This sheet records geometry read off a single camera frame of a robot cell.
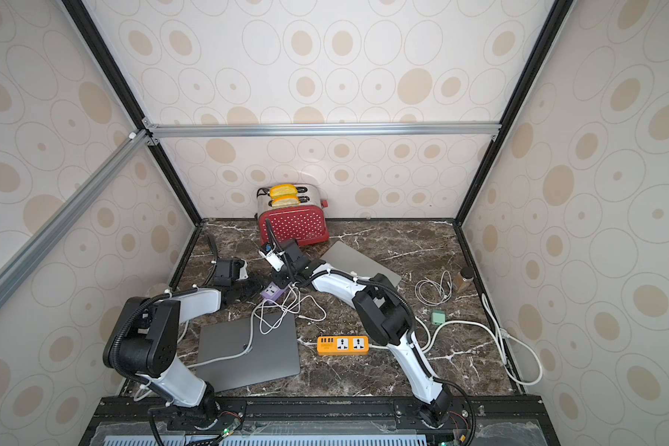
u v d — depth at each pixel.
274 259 0.83
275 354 0.83
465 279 0.92
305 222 1.03
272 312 0.93
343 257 1.06
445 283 1.01
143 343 0.46
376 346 0.85
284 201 0.98
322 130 1.81
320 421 0.73
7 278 0.53
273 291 0.95
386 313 0.57
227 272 0.76
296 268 0.75
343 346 0.83
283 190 1.03
